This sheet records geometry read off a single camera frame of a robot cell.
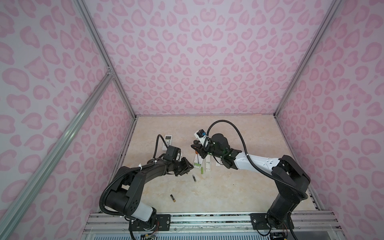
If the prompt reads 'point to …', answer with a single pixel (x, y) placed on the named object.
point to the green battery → (202, 170)
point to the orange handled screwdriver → (197, 153)
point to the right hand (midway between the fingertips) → (194, 142)
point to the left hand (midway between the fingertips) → (193, 165)
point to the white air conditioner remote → (168, 140)
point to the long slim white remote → (208, 163)
